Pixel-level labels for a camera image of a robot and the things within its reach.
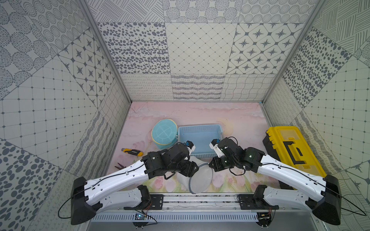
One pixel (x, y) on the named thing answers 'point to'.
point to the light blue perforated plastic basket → (201, 135)
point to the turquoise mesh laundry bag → (165, 134)
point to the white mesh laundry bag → (201, 181)
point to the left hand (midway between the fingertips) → (196, 164)
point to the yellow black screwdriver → (133, 151)
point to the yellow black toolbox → (286, 143)
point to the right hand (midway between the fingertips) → (210, 166)
